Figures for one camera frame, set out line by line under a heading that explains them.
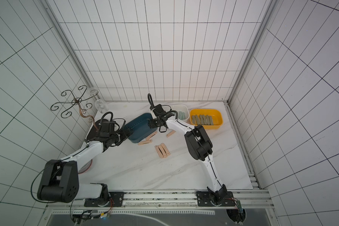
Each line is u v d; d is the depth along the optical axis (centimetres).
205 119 107
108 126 70
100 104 88
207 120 107
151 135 98
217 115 106
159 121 74
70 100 88
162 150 90
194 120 107
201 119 107
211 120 106
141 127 103
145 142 95
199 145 56
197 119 108
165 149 92
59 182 42
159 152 90
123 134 80
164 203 72
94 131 99
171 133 100
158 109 78
